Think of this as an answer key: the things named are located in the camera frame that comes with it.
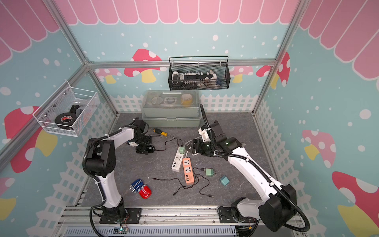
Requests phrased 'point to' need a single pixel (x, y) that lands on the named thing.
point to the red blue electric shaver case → (144, 191)
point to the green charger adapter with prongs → (209, 172)
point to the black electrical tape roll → (65, 120)
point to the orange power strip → (188, 170)
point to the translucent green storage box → (170, 108)
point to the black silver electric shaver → (150, 148)
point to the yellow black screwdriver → (158, 131)
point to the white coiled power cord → (190, 141)
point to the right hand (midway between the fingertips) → (192, 149)
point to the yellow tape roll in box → (186, 99)
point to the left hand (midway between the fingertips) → (151, 146)
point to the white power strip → (176, 165)
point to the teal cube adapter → (224, 180)
